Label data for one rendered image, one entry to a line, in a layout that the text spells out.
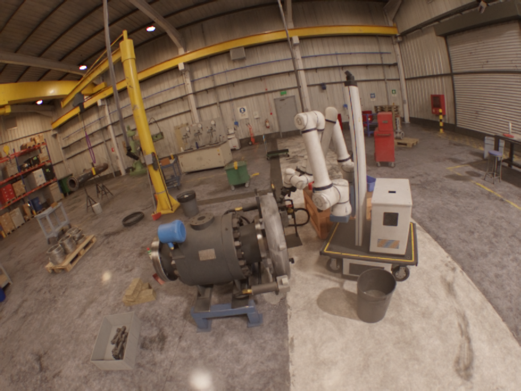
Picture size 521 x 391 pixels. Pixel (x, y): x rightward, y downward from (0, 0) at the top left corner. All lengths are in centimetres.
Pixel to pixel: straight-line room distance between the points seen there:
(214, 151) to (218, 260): 623
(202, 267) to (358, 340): 134
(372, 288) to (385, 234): 47
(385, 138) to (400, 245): 357
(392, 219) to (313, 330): 110
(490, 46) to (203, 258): 1006
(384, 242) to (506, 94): 816
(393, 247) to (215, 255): 148
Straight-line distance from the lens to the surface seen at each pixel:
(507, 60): 940
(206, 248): 171
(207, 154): 782
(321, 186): 166
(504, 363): 220
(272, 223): 156
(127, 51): 542
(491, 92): 986
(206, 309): 197
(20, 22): 1167
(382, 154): 538
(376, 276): 195
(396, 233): 197
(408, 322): 205
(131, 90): 517
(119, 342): 243
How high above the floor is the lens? 164
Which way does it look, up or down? 21 degrees down
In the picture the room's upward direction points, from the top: 12 degrees counter-clockwise
